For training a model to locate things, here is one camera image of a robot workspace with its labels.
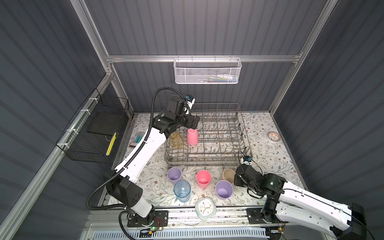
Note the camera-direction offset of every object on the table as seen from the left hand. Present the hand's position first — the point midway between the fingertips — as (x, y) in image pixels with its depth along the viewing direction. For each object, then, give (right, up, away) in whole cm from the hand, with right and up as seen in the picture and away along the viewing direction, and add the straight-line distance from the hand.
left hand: (191, 114), depth 76 cm
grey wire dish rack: (+19, -15, +23) cm, 33 cm away
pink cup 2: (0, -12, +16) cm, 20 cm away
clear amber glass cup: (-11, -16, +26) cm, 32 cm away
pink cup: (+7, -36, +10) cm, 38 cm away
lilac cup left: (-10, -34, +9) cm, 37 cm away
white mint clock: (+7, -47, -2) cm, 48 cm away
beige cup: (+19, -31, 0) cm, 37 cm away
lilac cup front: (+18, -41, +6) cm, 45 cm away
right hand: (+23, -33, +2) cm, 40 cm away
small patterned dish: (+59, -13, +29) cm, 67 cm away
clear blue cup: (-5, -42, +6) cm, 43 cm away
